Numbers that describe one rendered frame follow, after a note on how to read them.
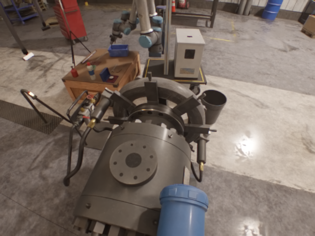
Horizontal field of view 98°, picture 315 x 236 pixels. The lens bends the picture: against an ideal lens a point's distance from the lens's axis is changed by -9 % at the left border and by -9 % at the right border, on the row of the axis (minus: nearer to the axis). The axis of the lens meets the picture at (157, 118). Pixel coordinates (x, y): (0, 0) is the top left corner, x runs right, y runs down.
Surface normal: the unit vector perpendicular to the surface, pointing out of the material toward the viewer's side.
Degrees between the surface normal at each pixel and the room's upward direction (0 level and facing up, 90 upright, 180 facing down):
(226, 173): 0
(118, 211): 1
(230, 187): 0
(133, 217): 12
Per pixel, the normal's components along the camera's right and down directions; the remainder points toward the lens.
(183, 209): -0.07, -0.68
